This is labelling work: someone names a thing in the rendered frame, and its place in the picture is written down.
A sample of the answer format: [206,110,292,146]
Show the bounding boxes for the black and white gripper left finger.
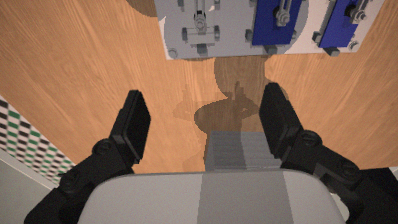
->
[24,90,151,224]

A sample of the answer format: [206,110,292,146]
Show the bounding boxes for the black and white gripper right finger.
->
[259,82,398,224]

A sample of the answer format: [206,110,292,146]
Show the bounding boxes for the blue flat plate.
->
[250,0,302,46]

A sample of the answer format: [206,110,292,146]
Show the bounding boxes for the blue rectangular plate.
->
[316,0,358,48]

